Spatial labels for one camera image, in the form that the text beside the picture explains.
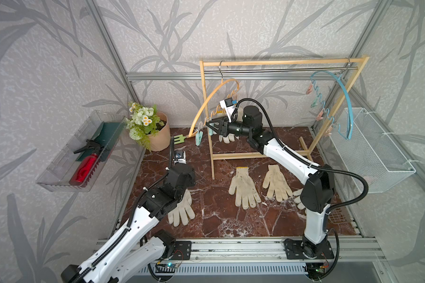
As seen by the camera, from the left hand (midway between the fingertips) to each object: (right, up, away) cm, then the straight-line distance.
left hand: (189, 168), depth 74 cm
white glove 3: (+26, -16, +17) cm, 35 cm away
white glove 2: (-5, -21, +11) cm, 24 cm away
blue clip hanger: (+82, +33, +46) cm, 100 cm away
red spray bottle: (-32, +3, -14) cm, 35 cm away
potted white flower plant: (-20, +19, +5) cm, 28 cm away
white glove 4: (+43, -11, +19) cm, 49 cm away
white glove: (+16, +12, +20) cm, 29 cm away
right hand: (+8, +19, -2) cm, 21 cm away
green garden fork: (-14, +13, +41) cm, 45 cm away
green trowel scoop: (-31, +11, -8) cm, 34 cm away
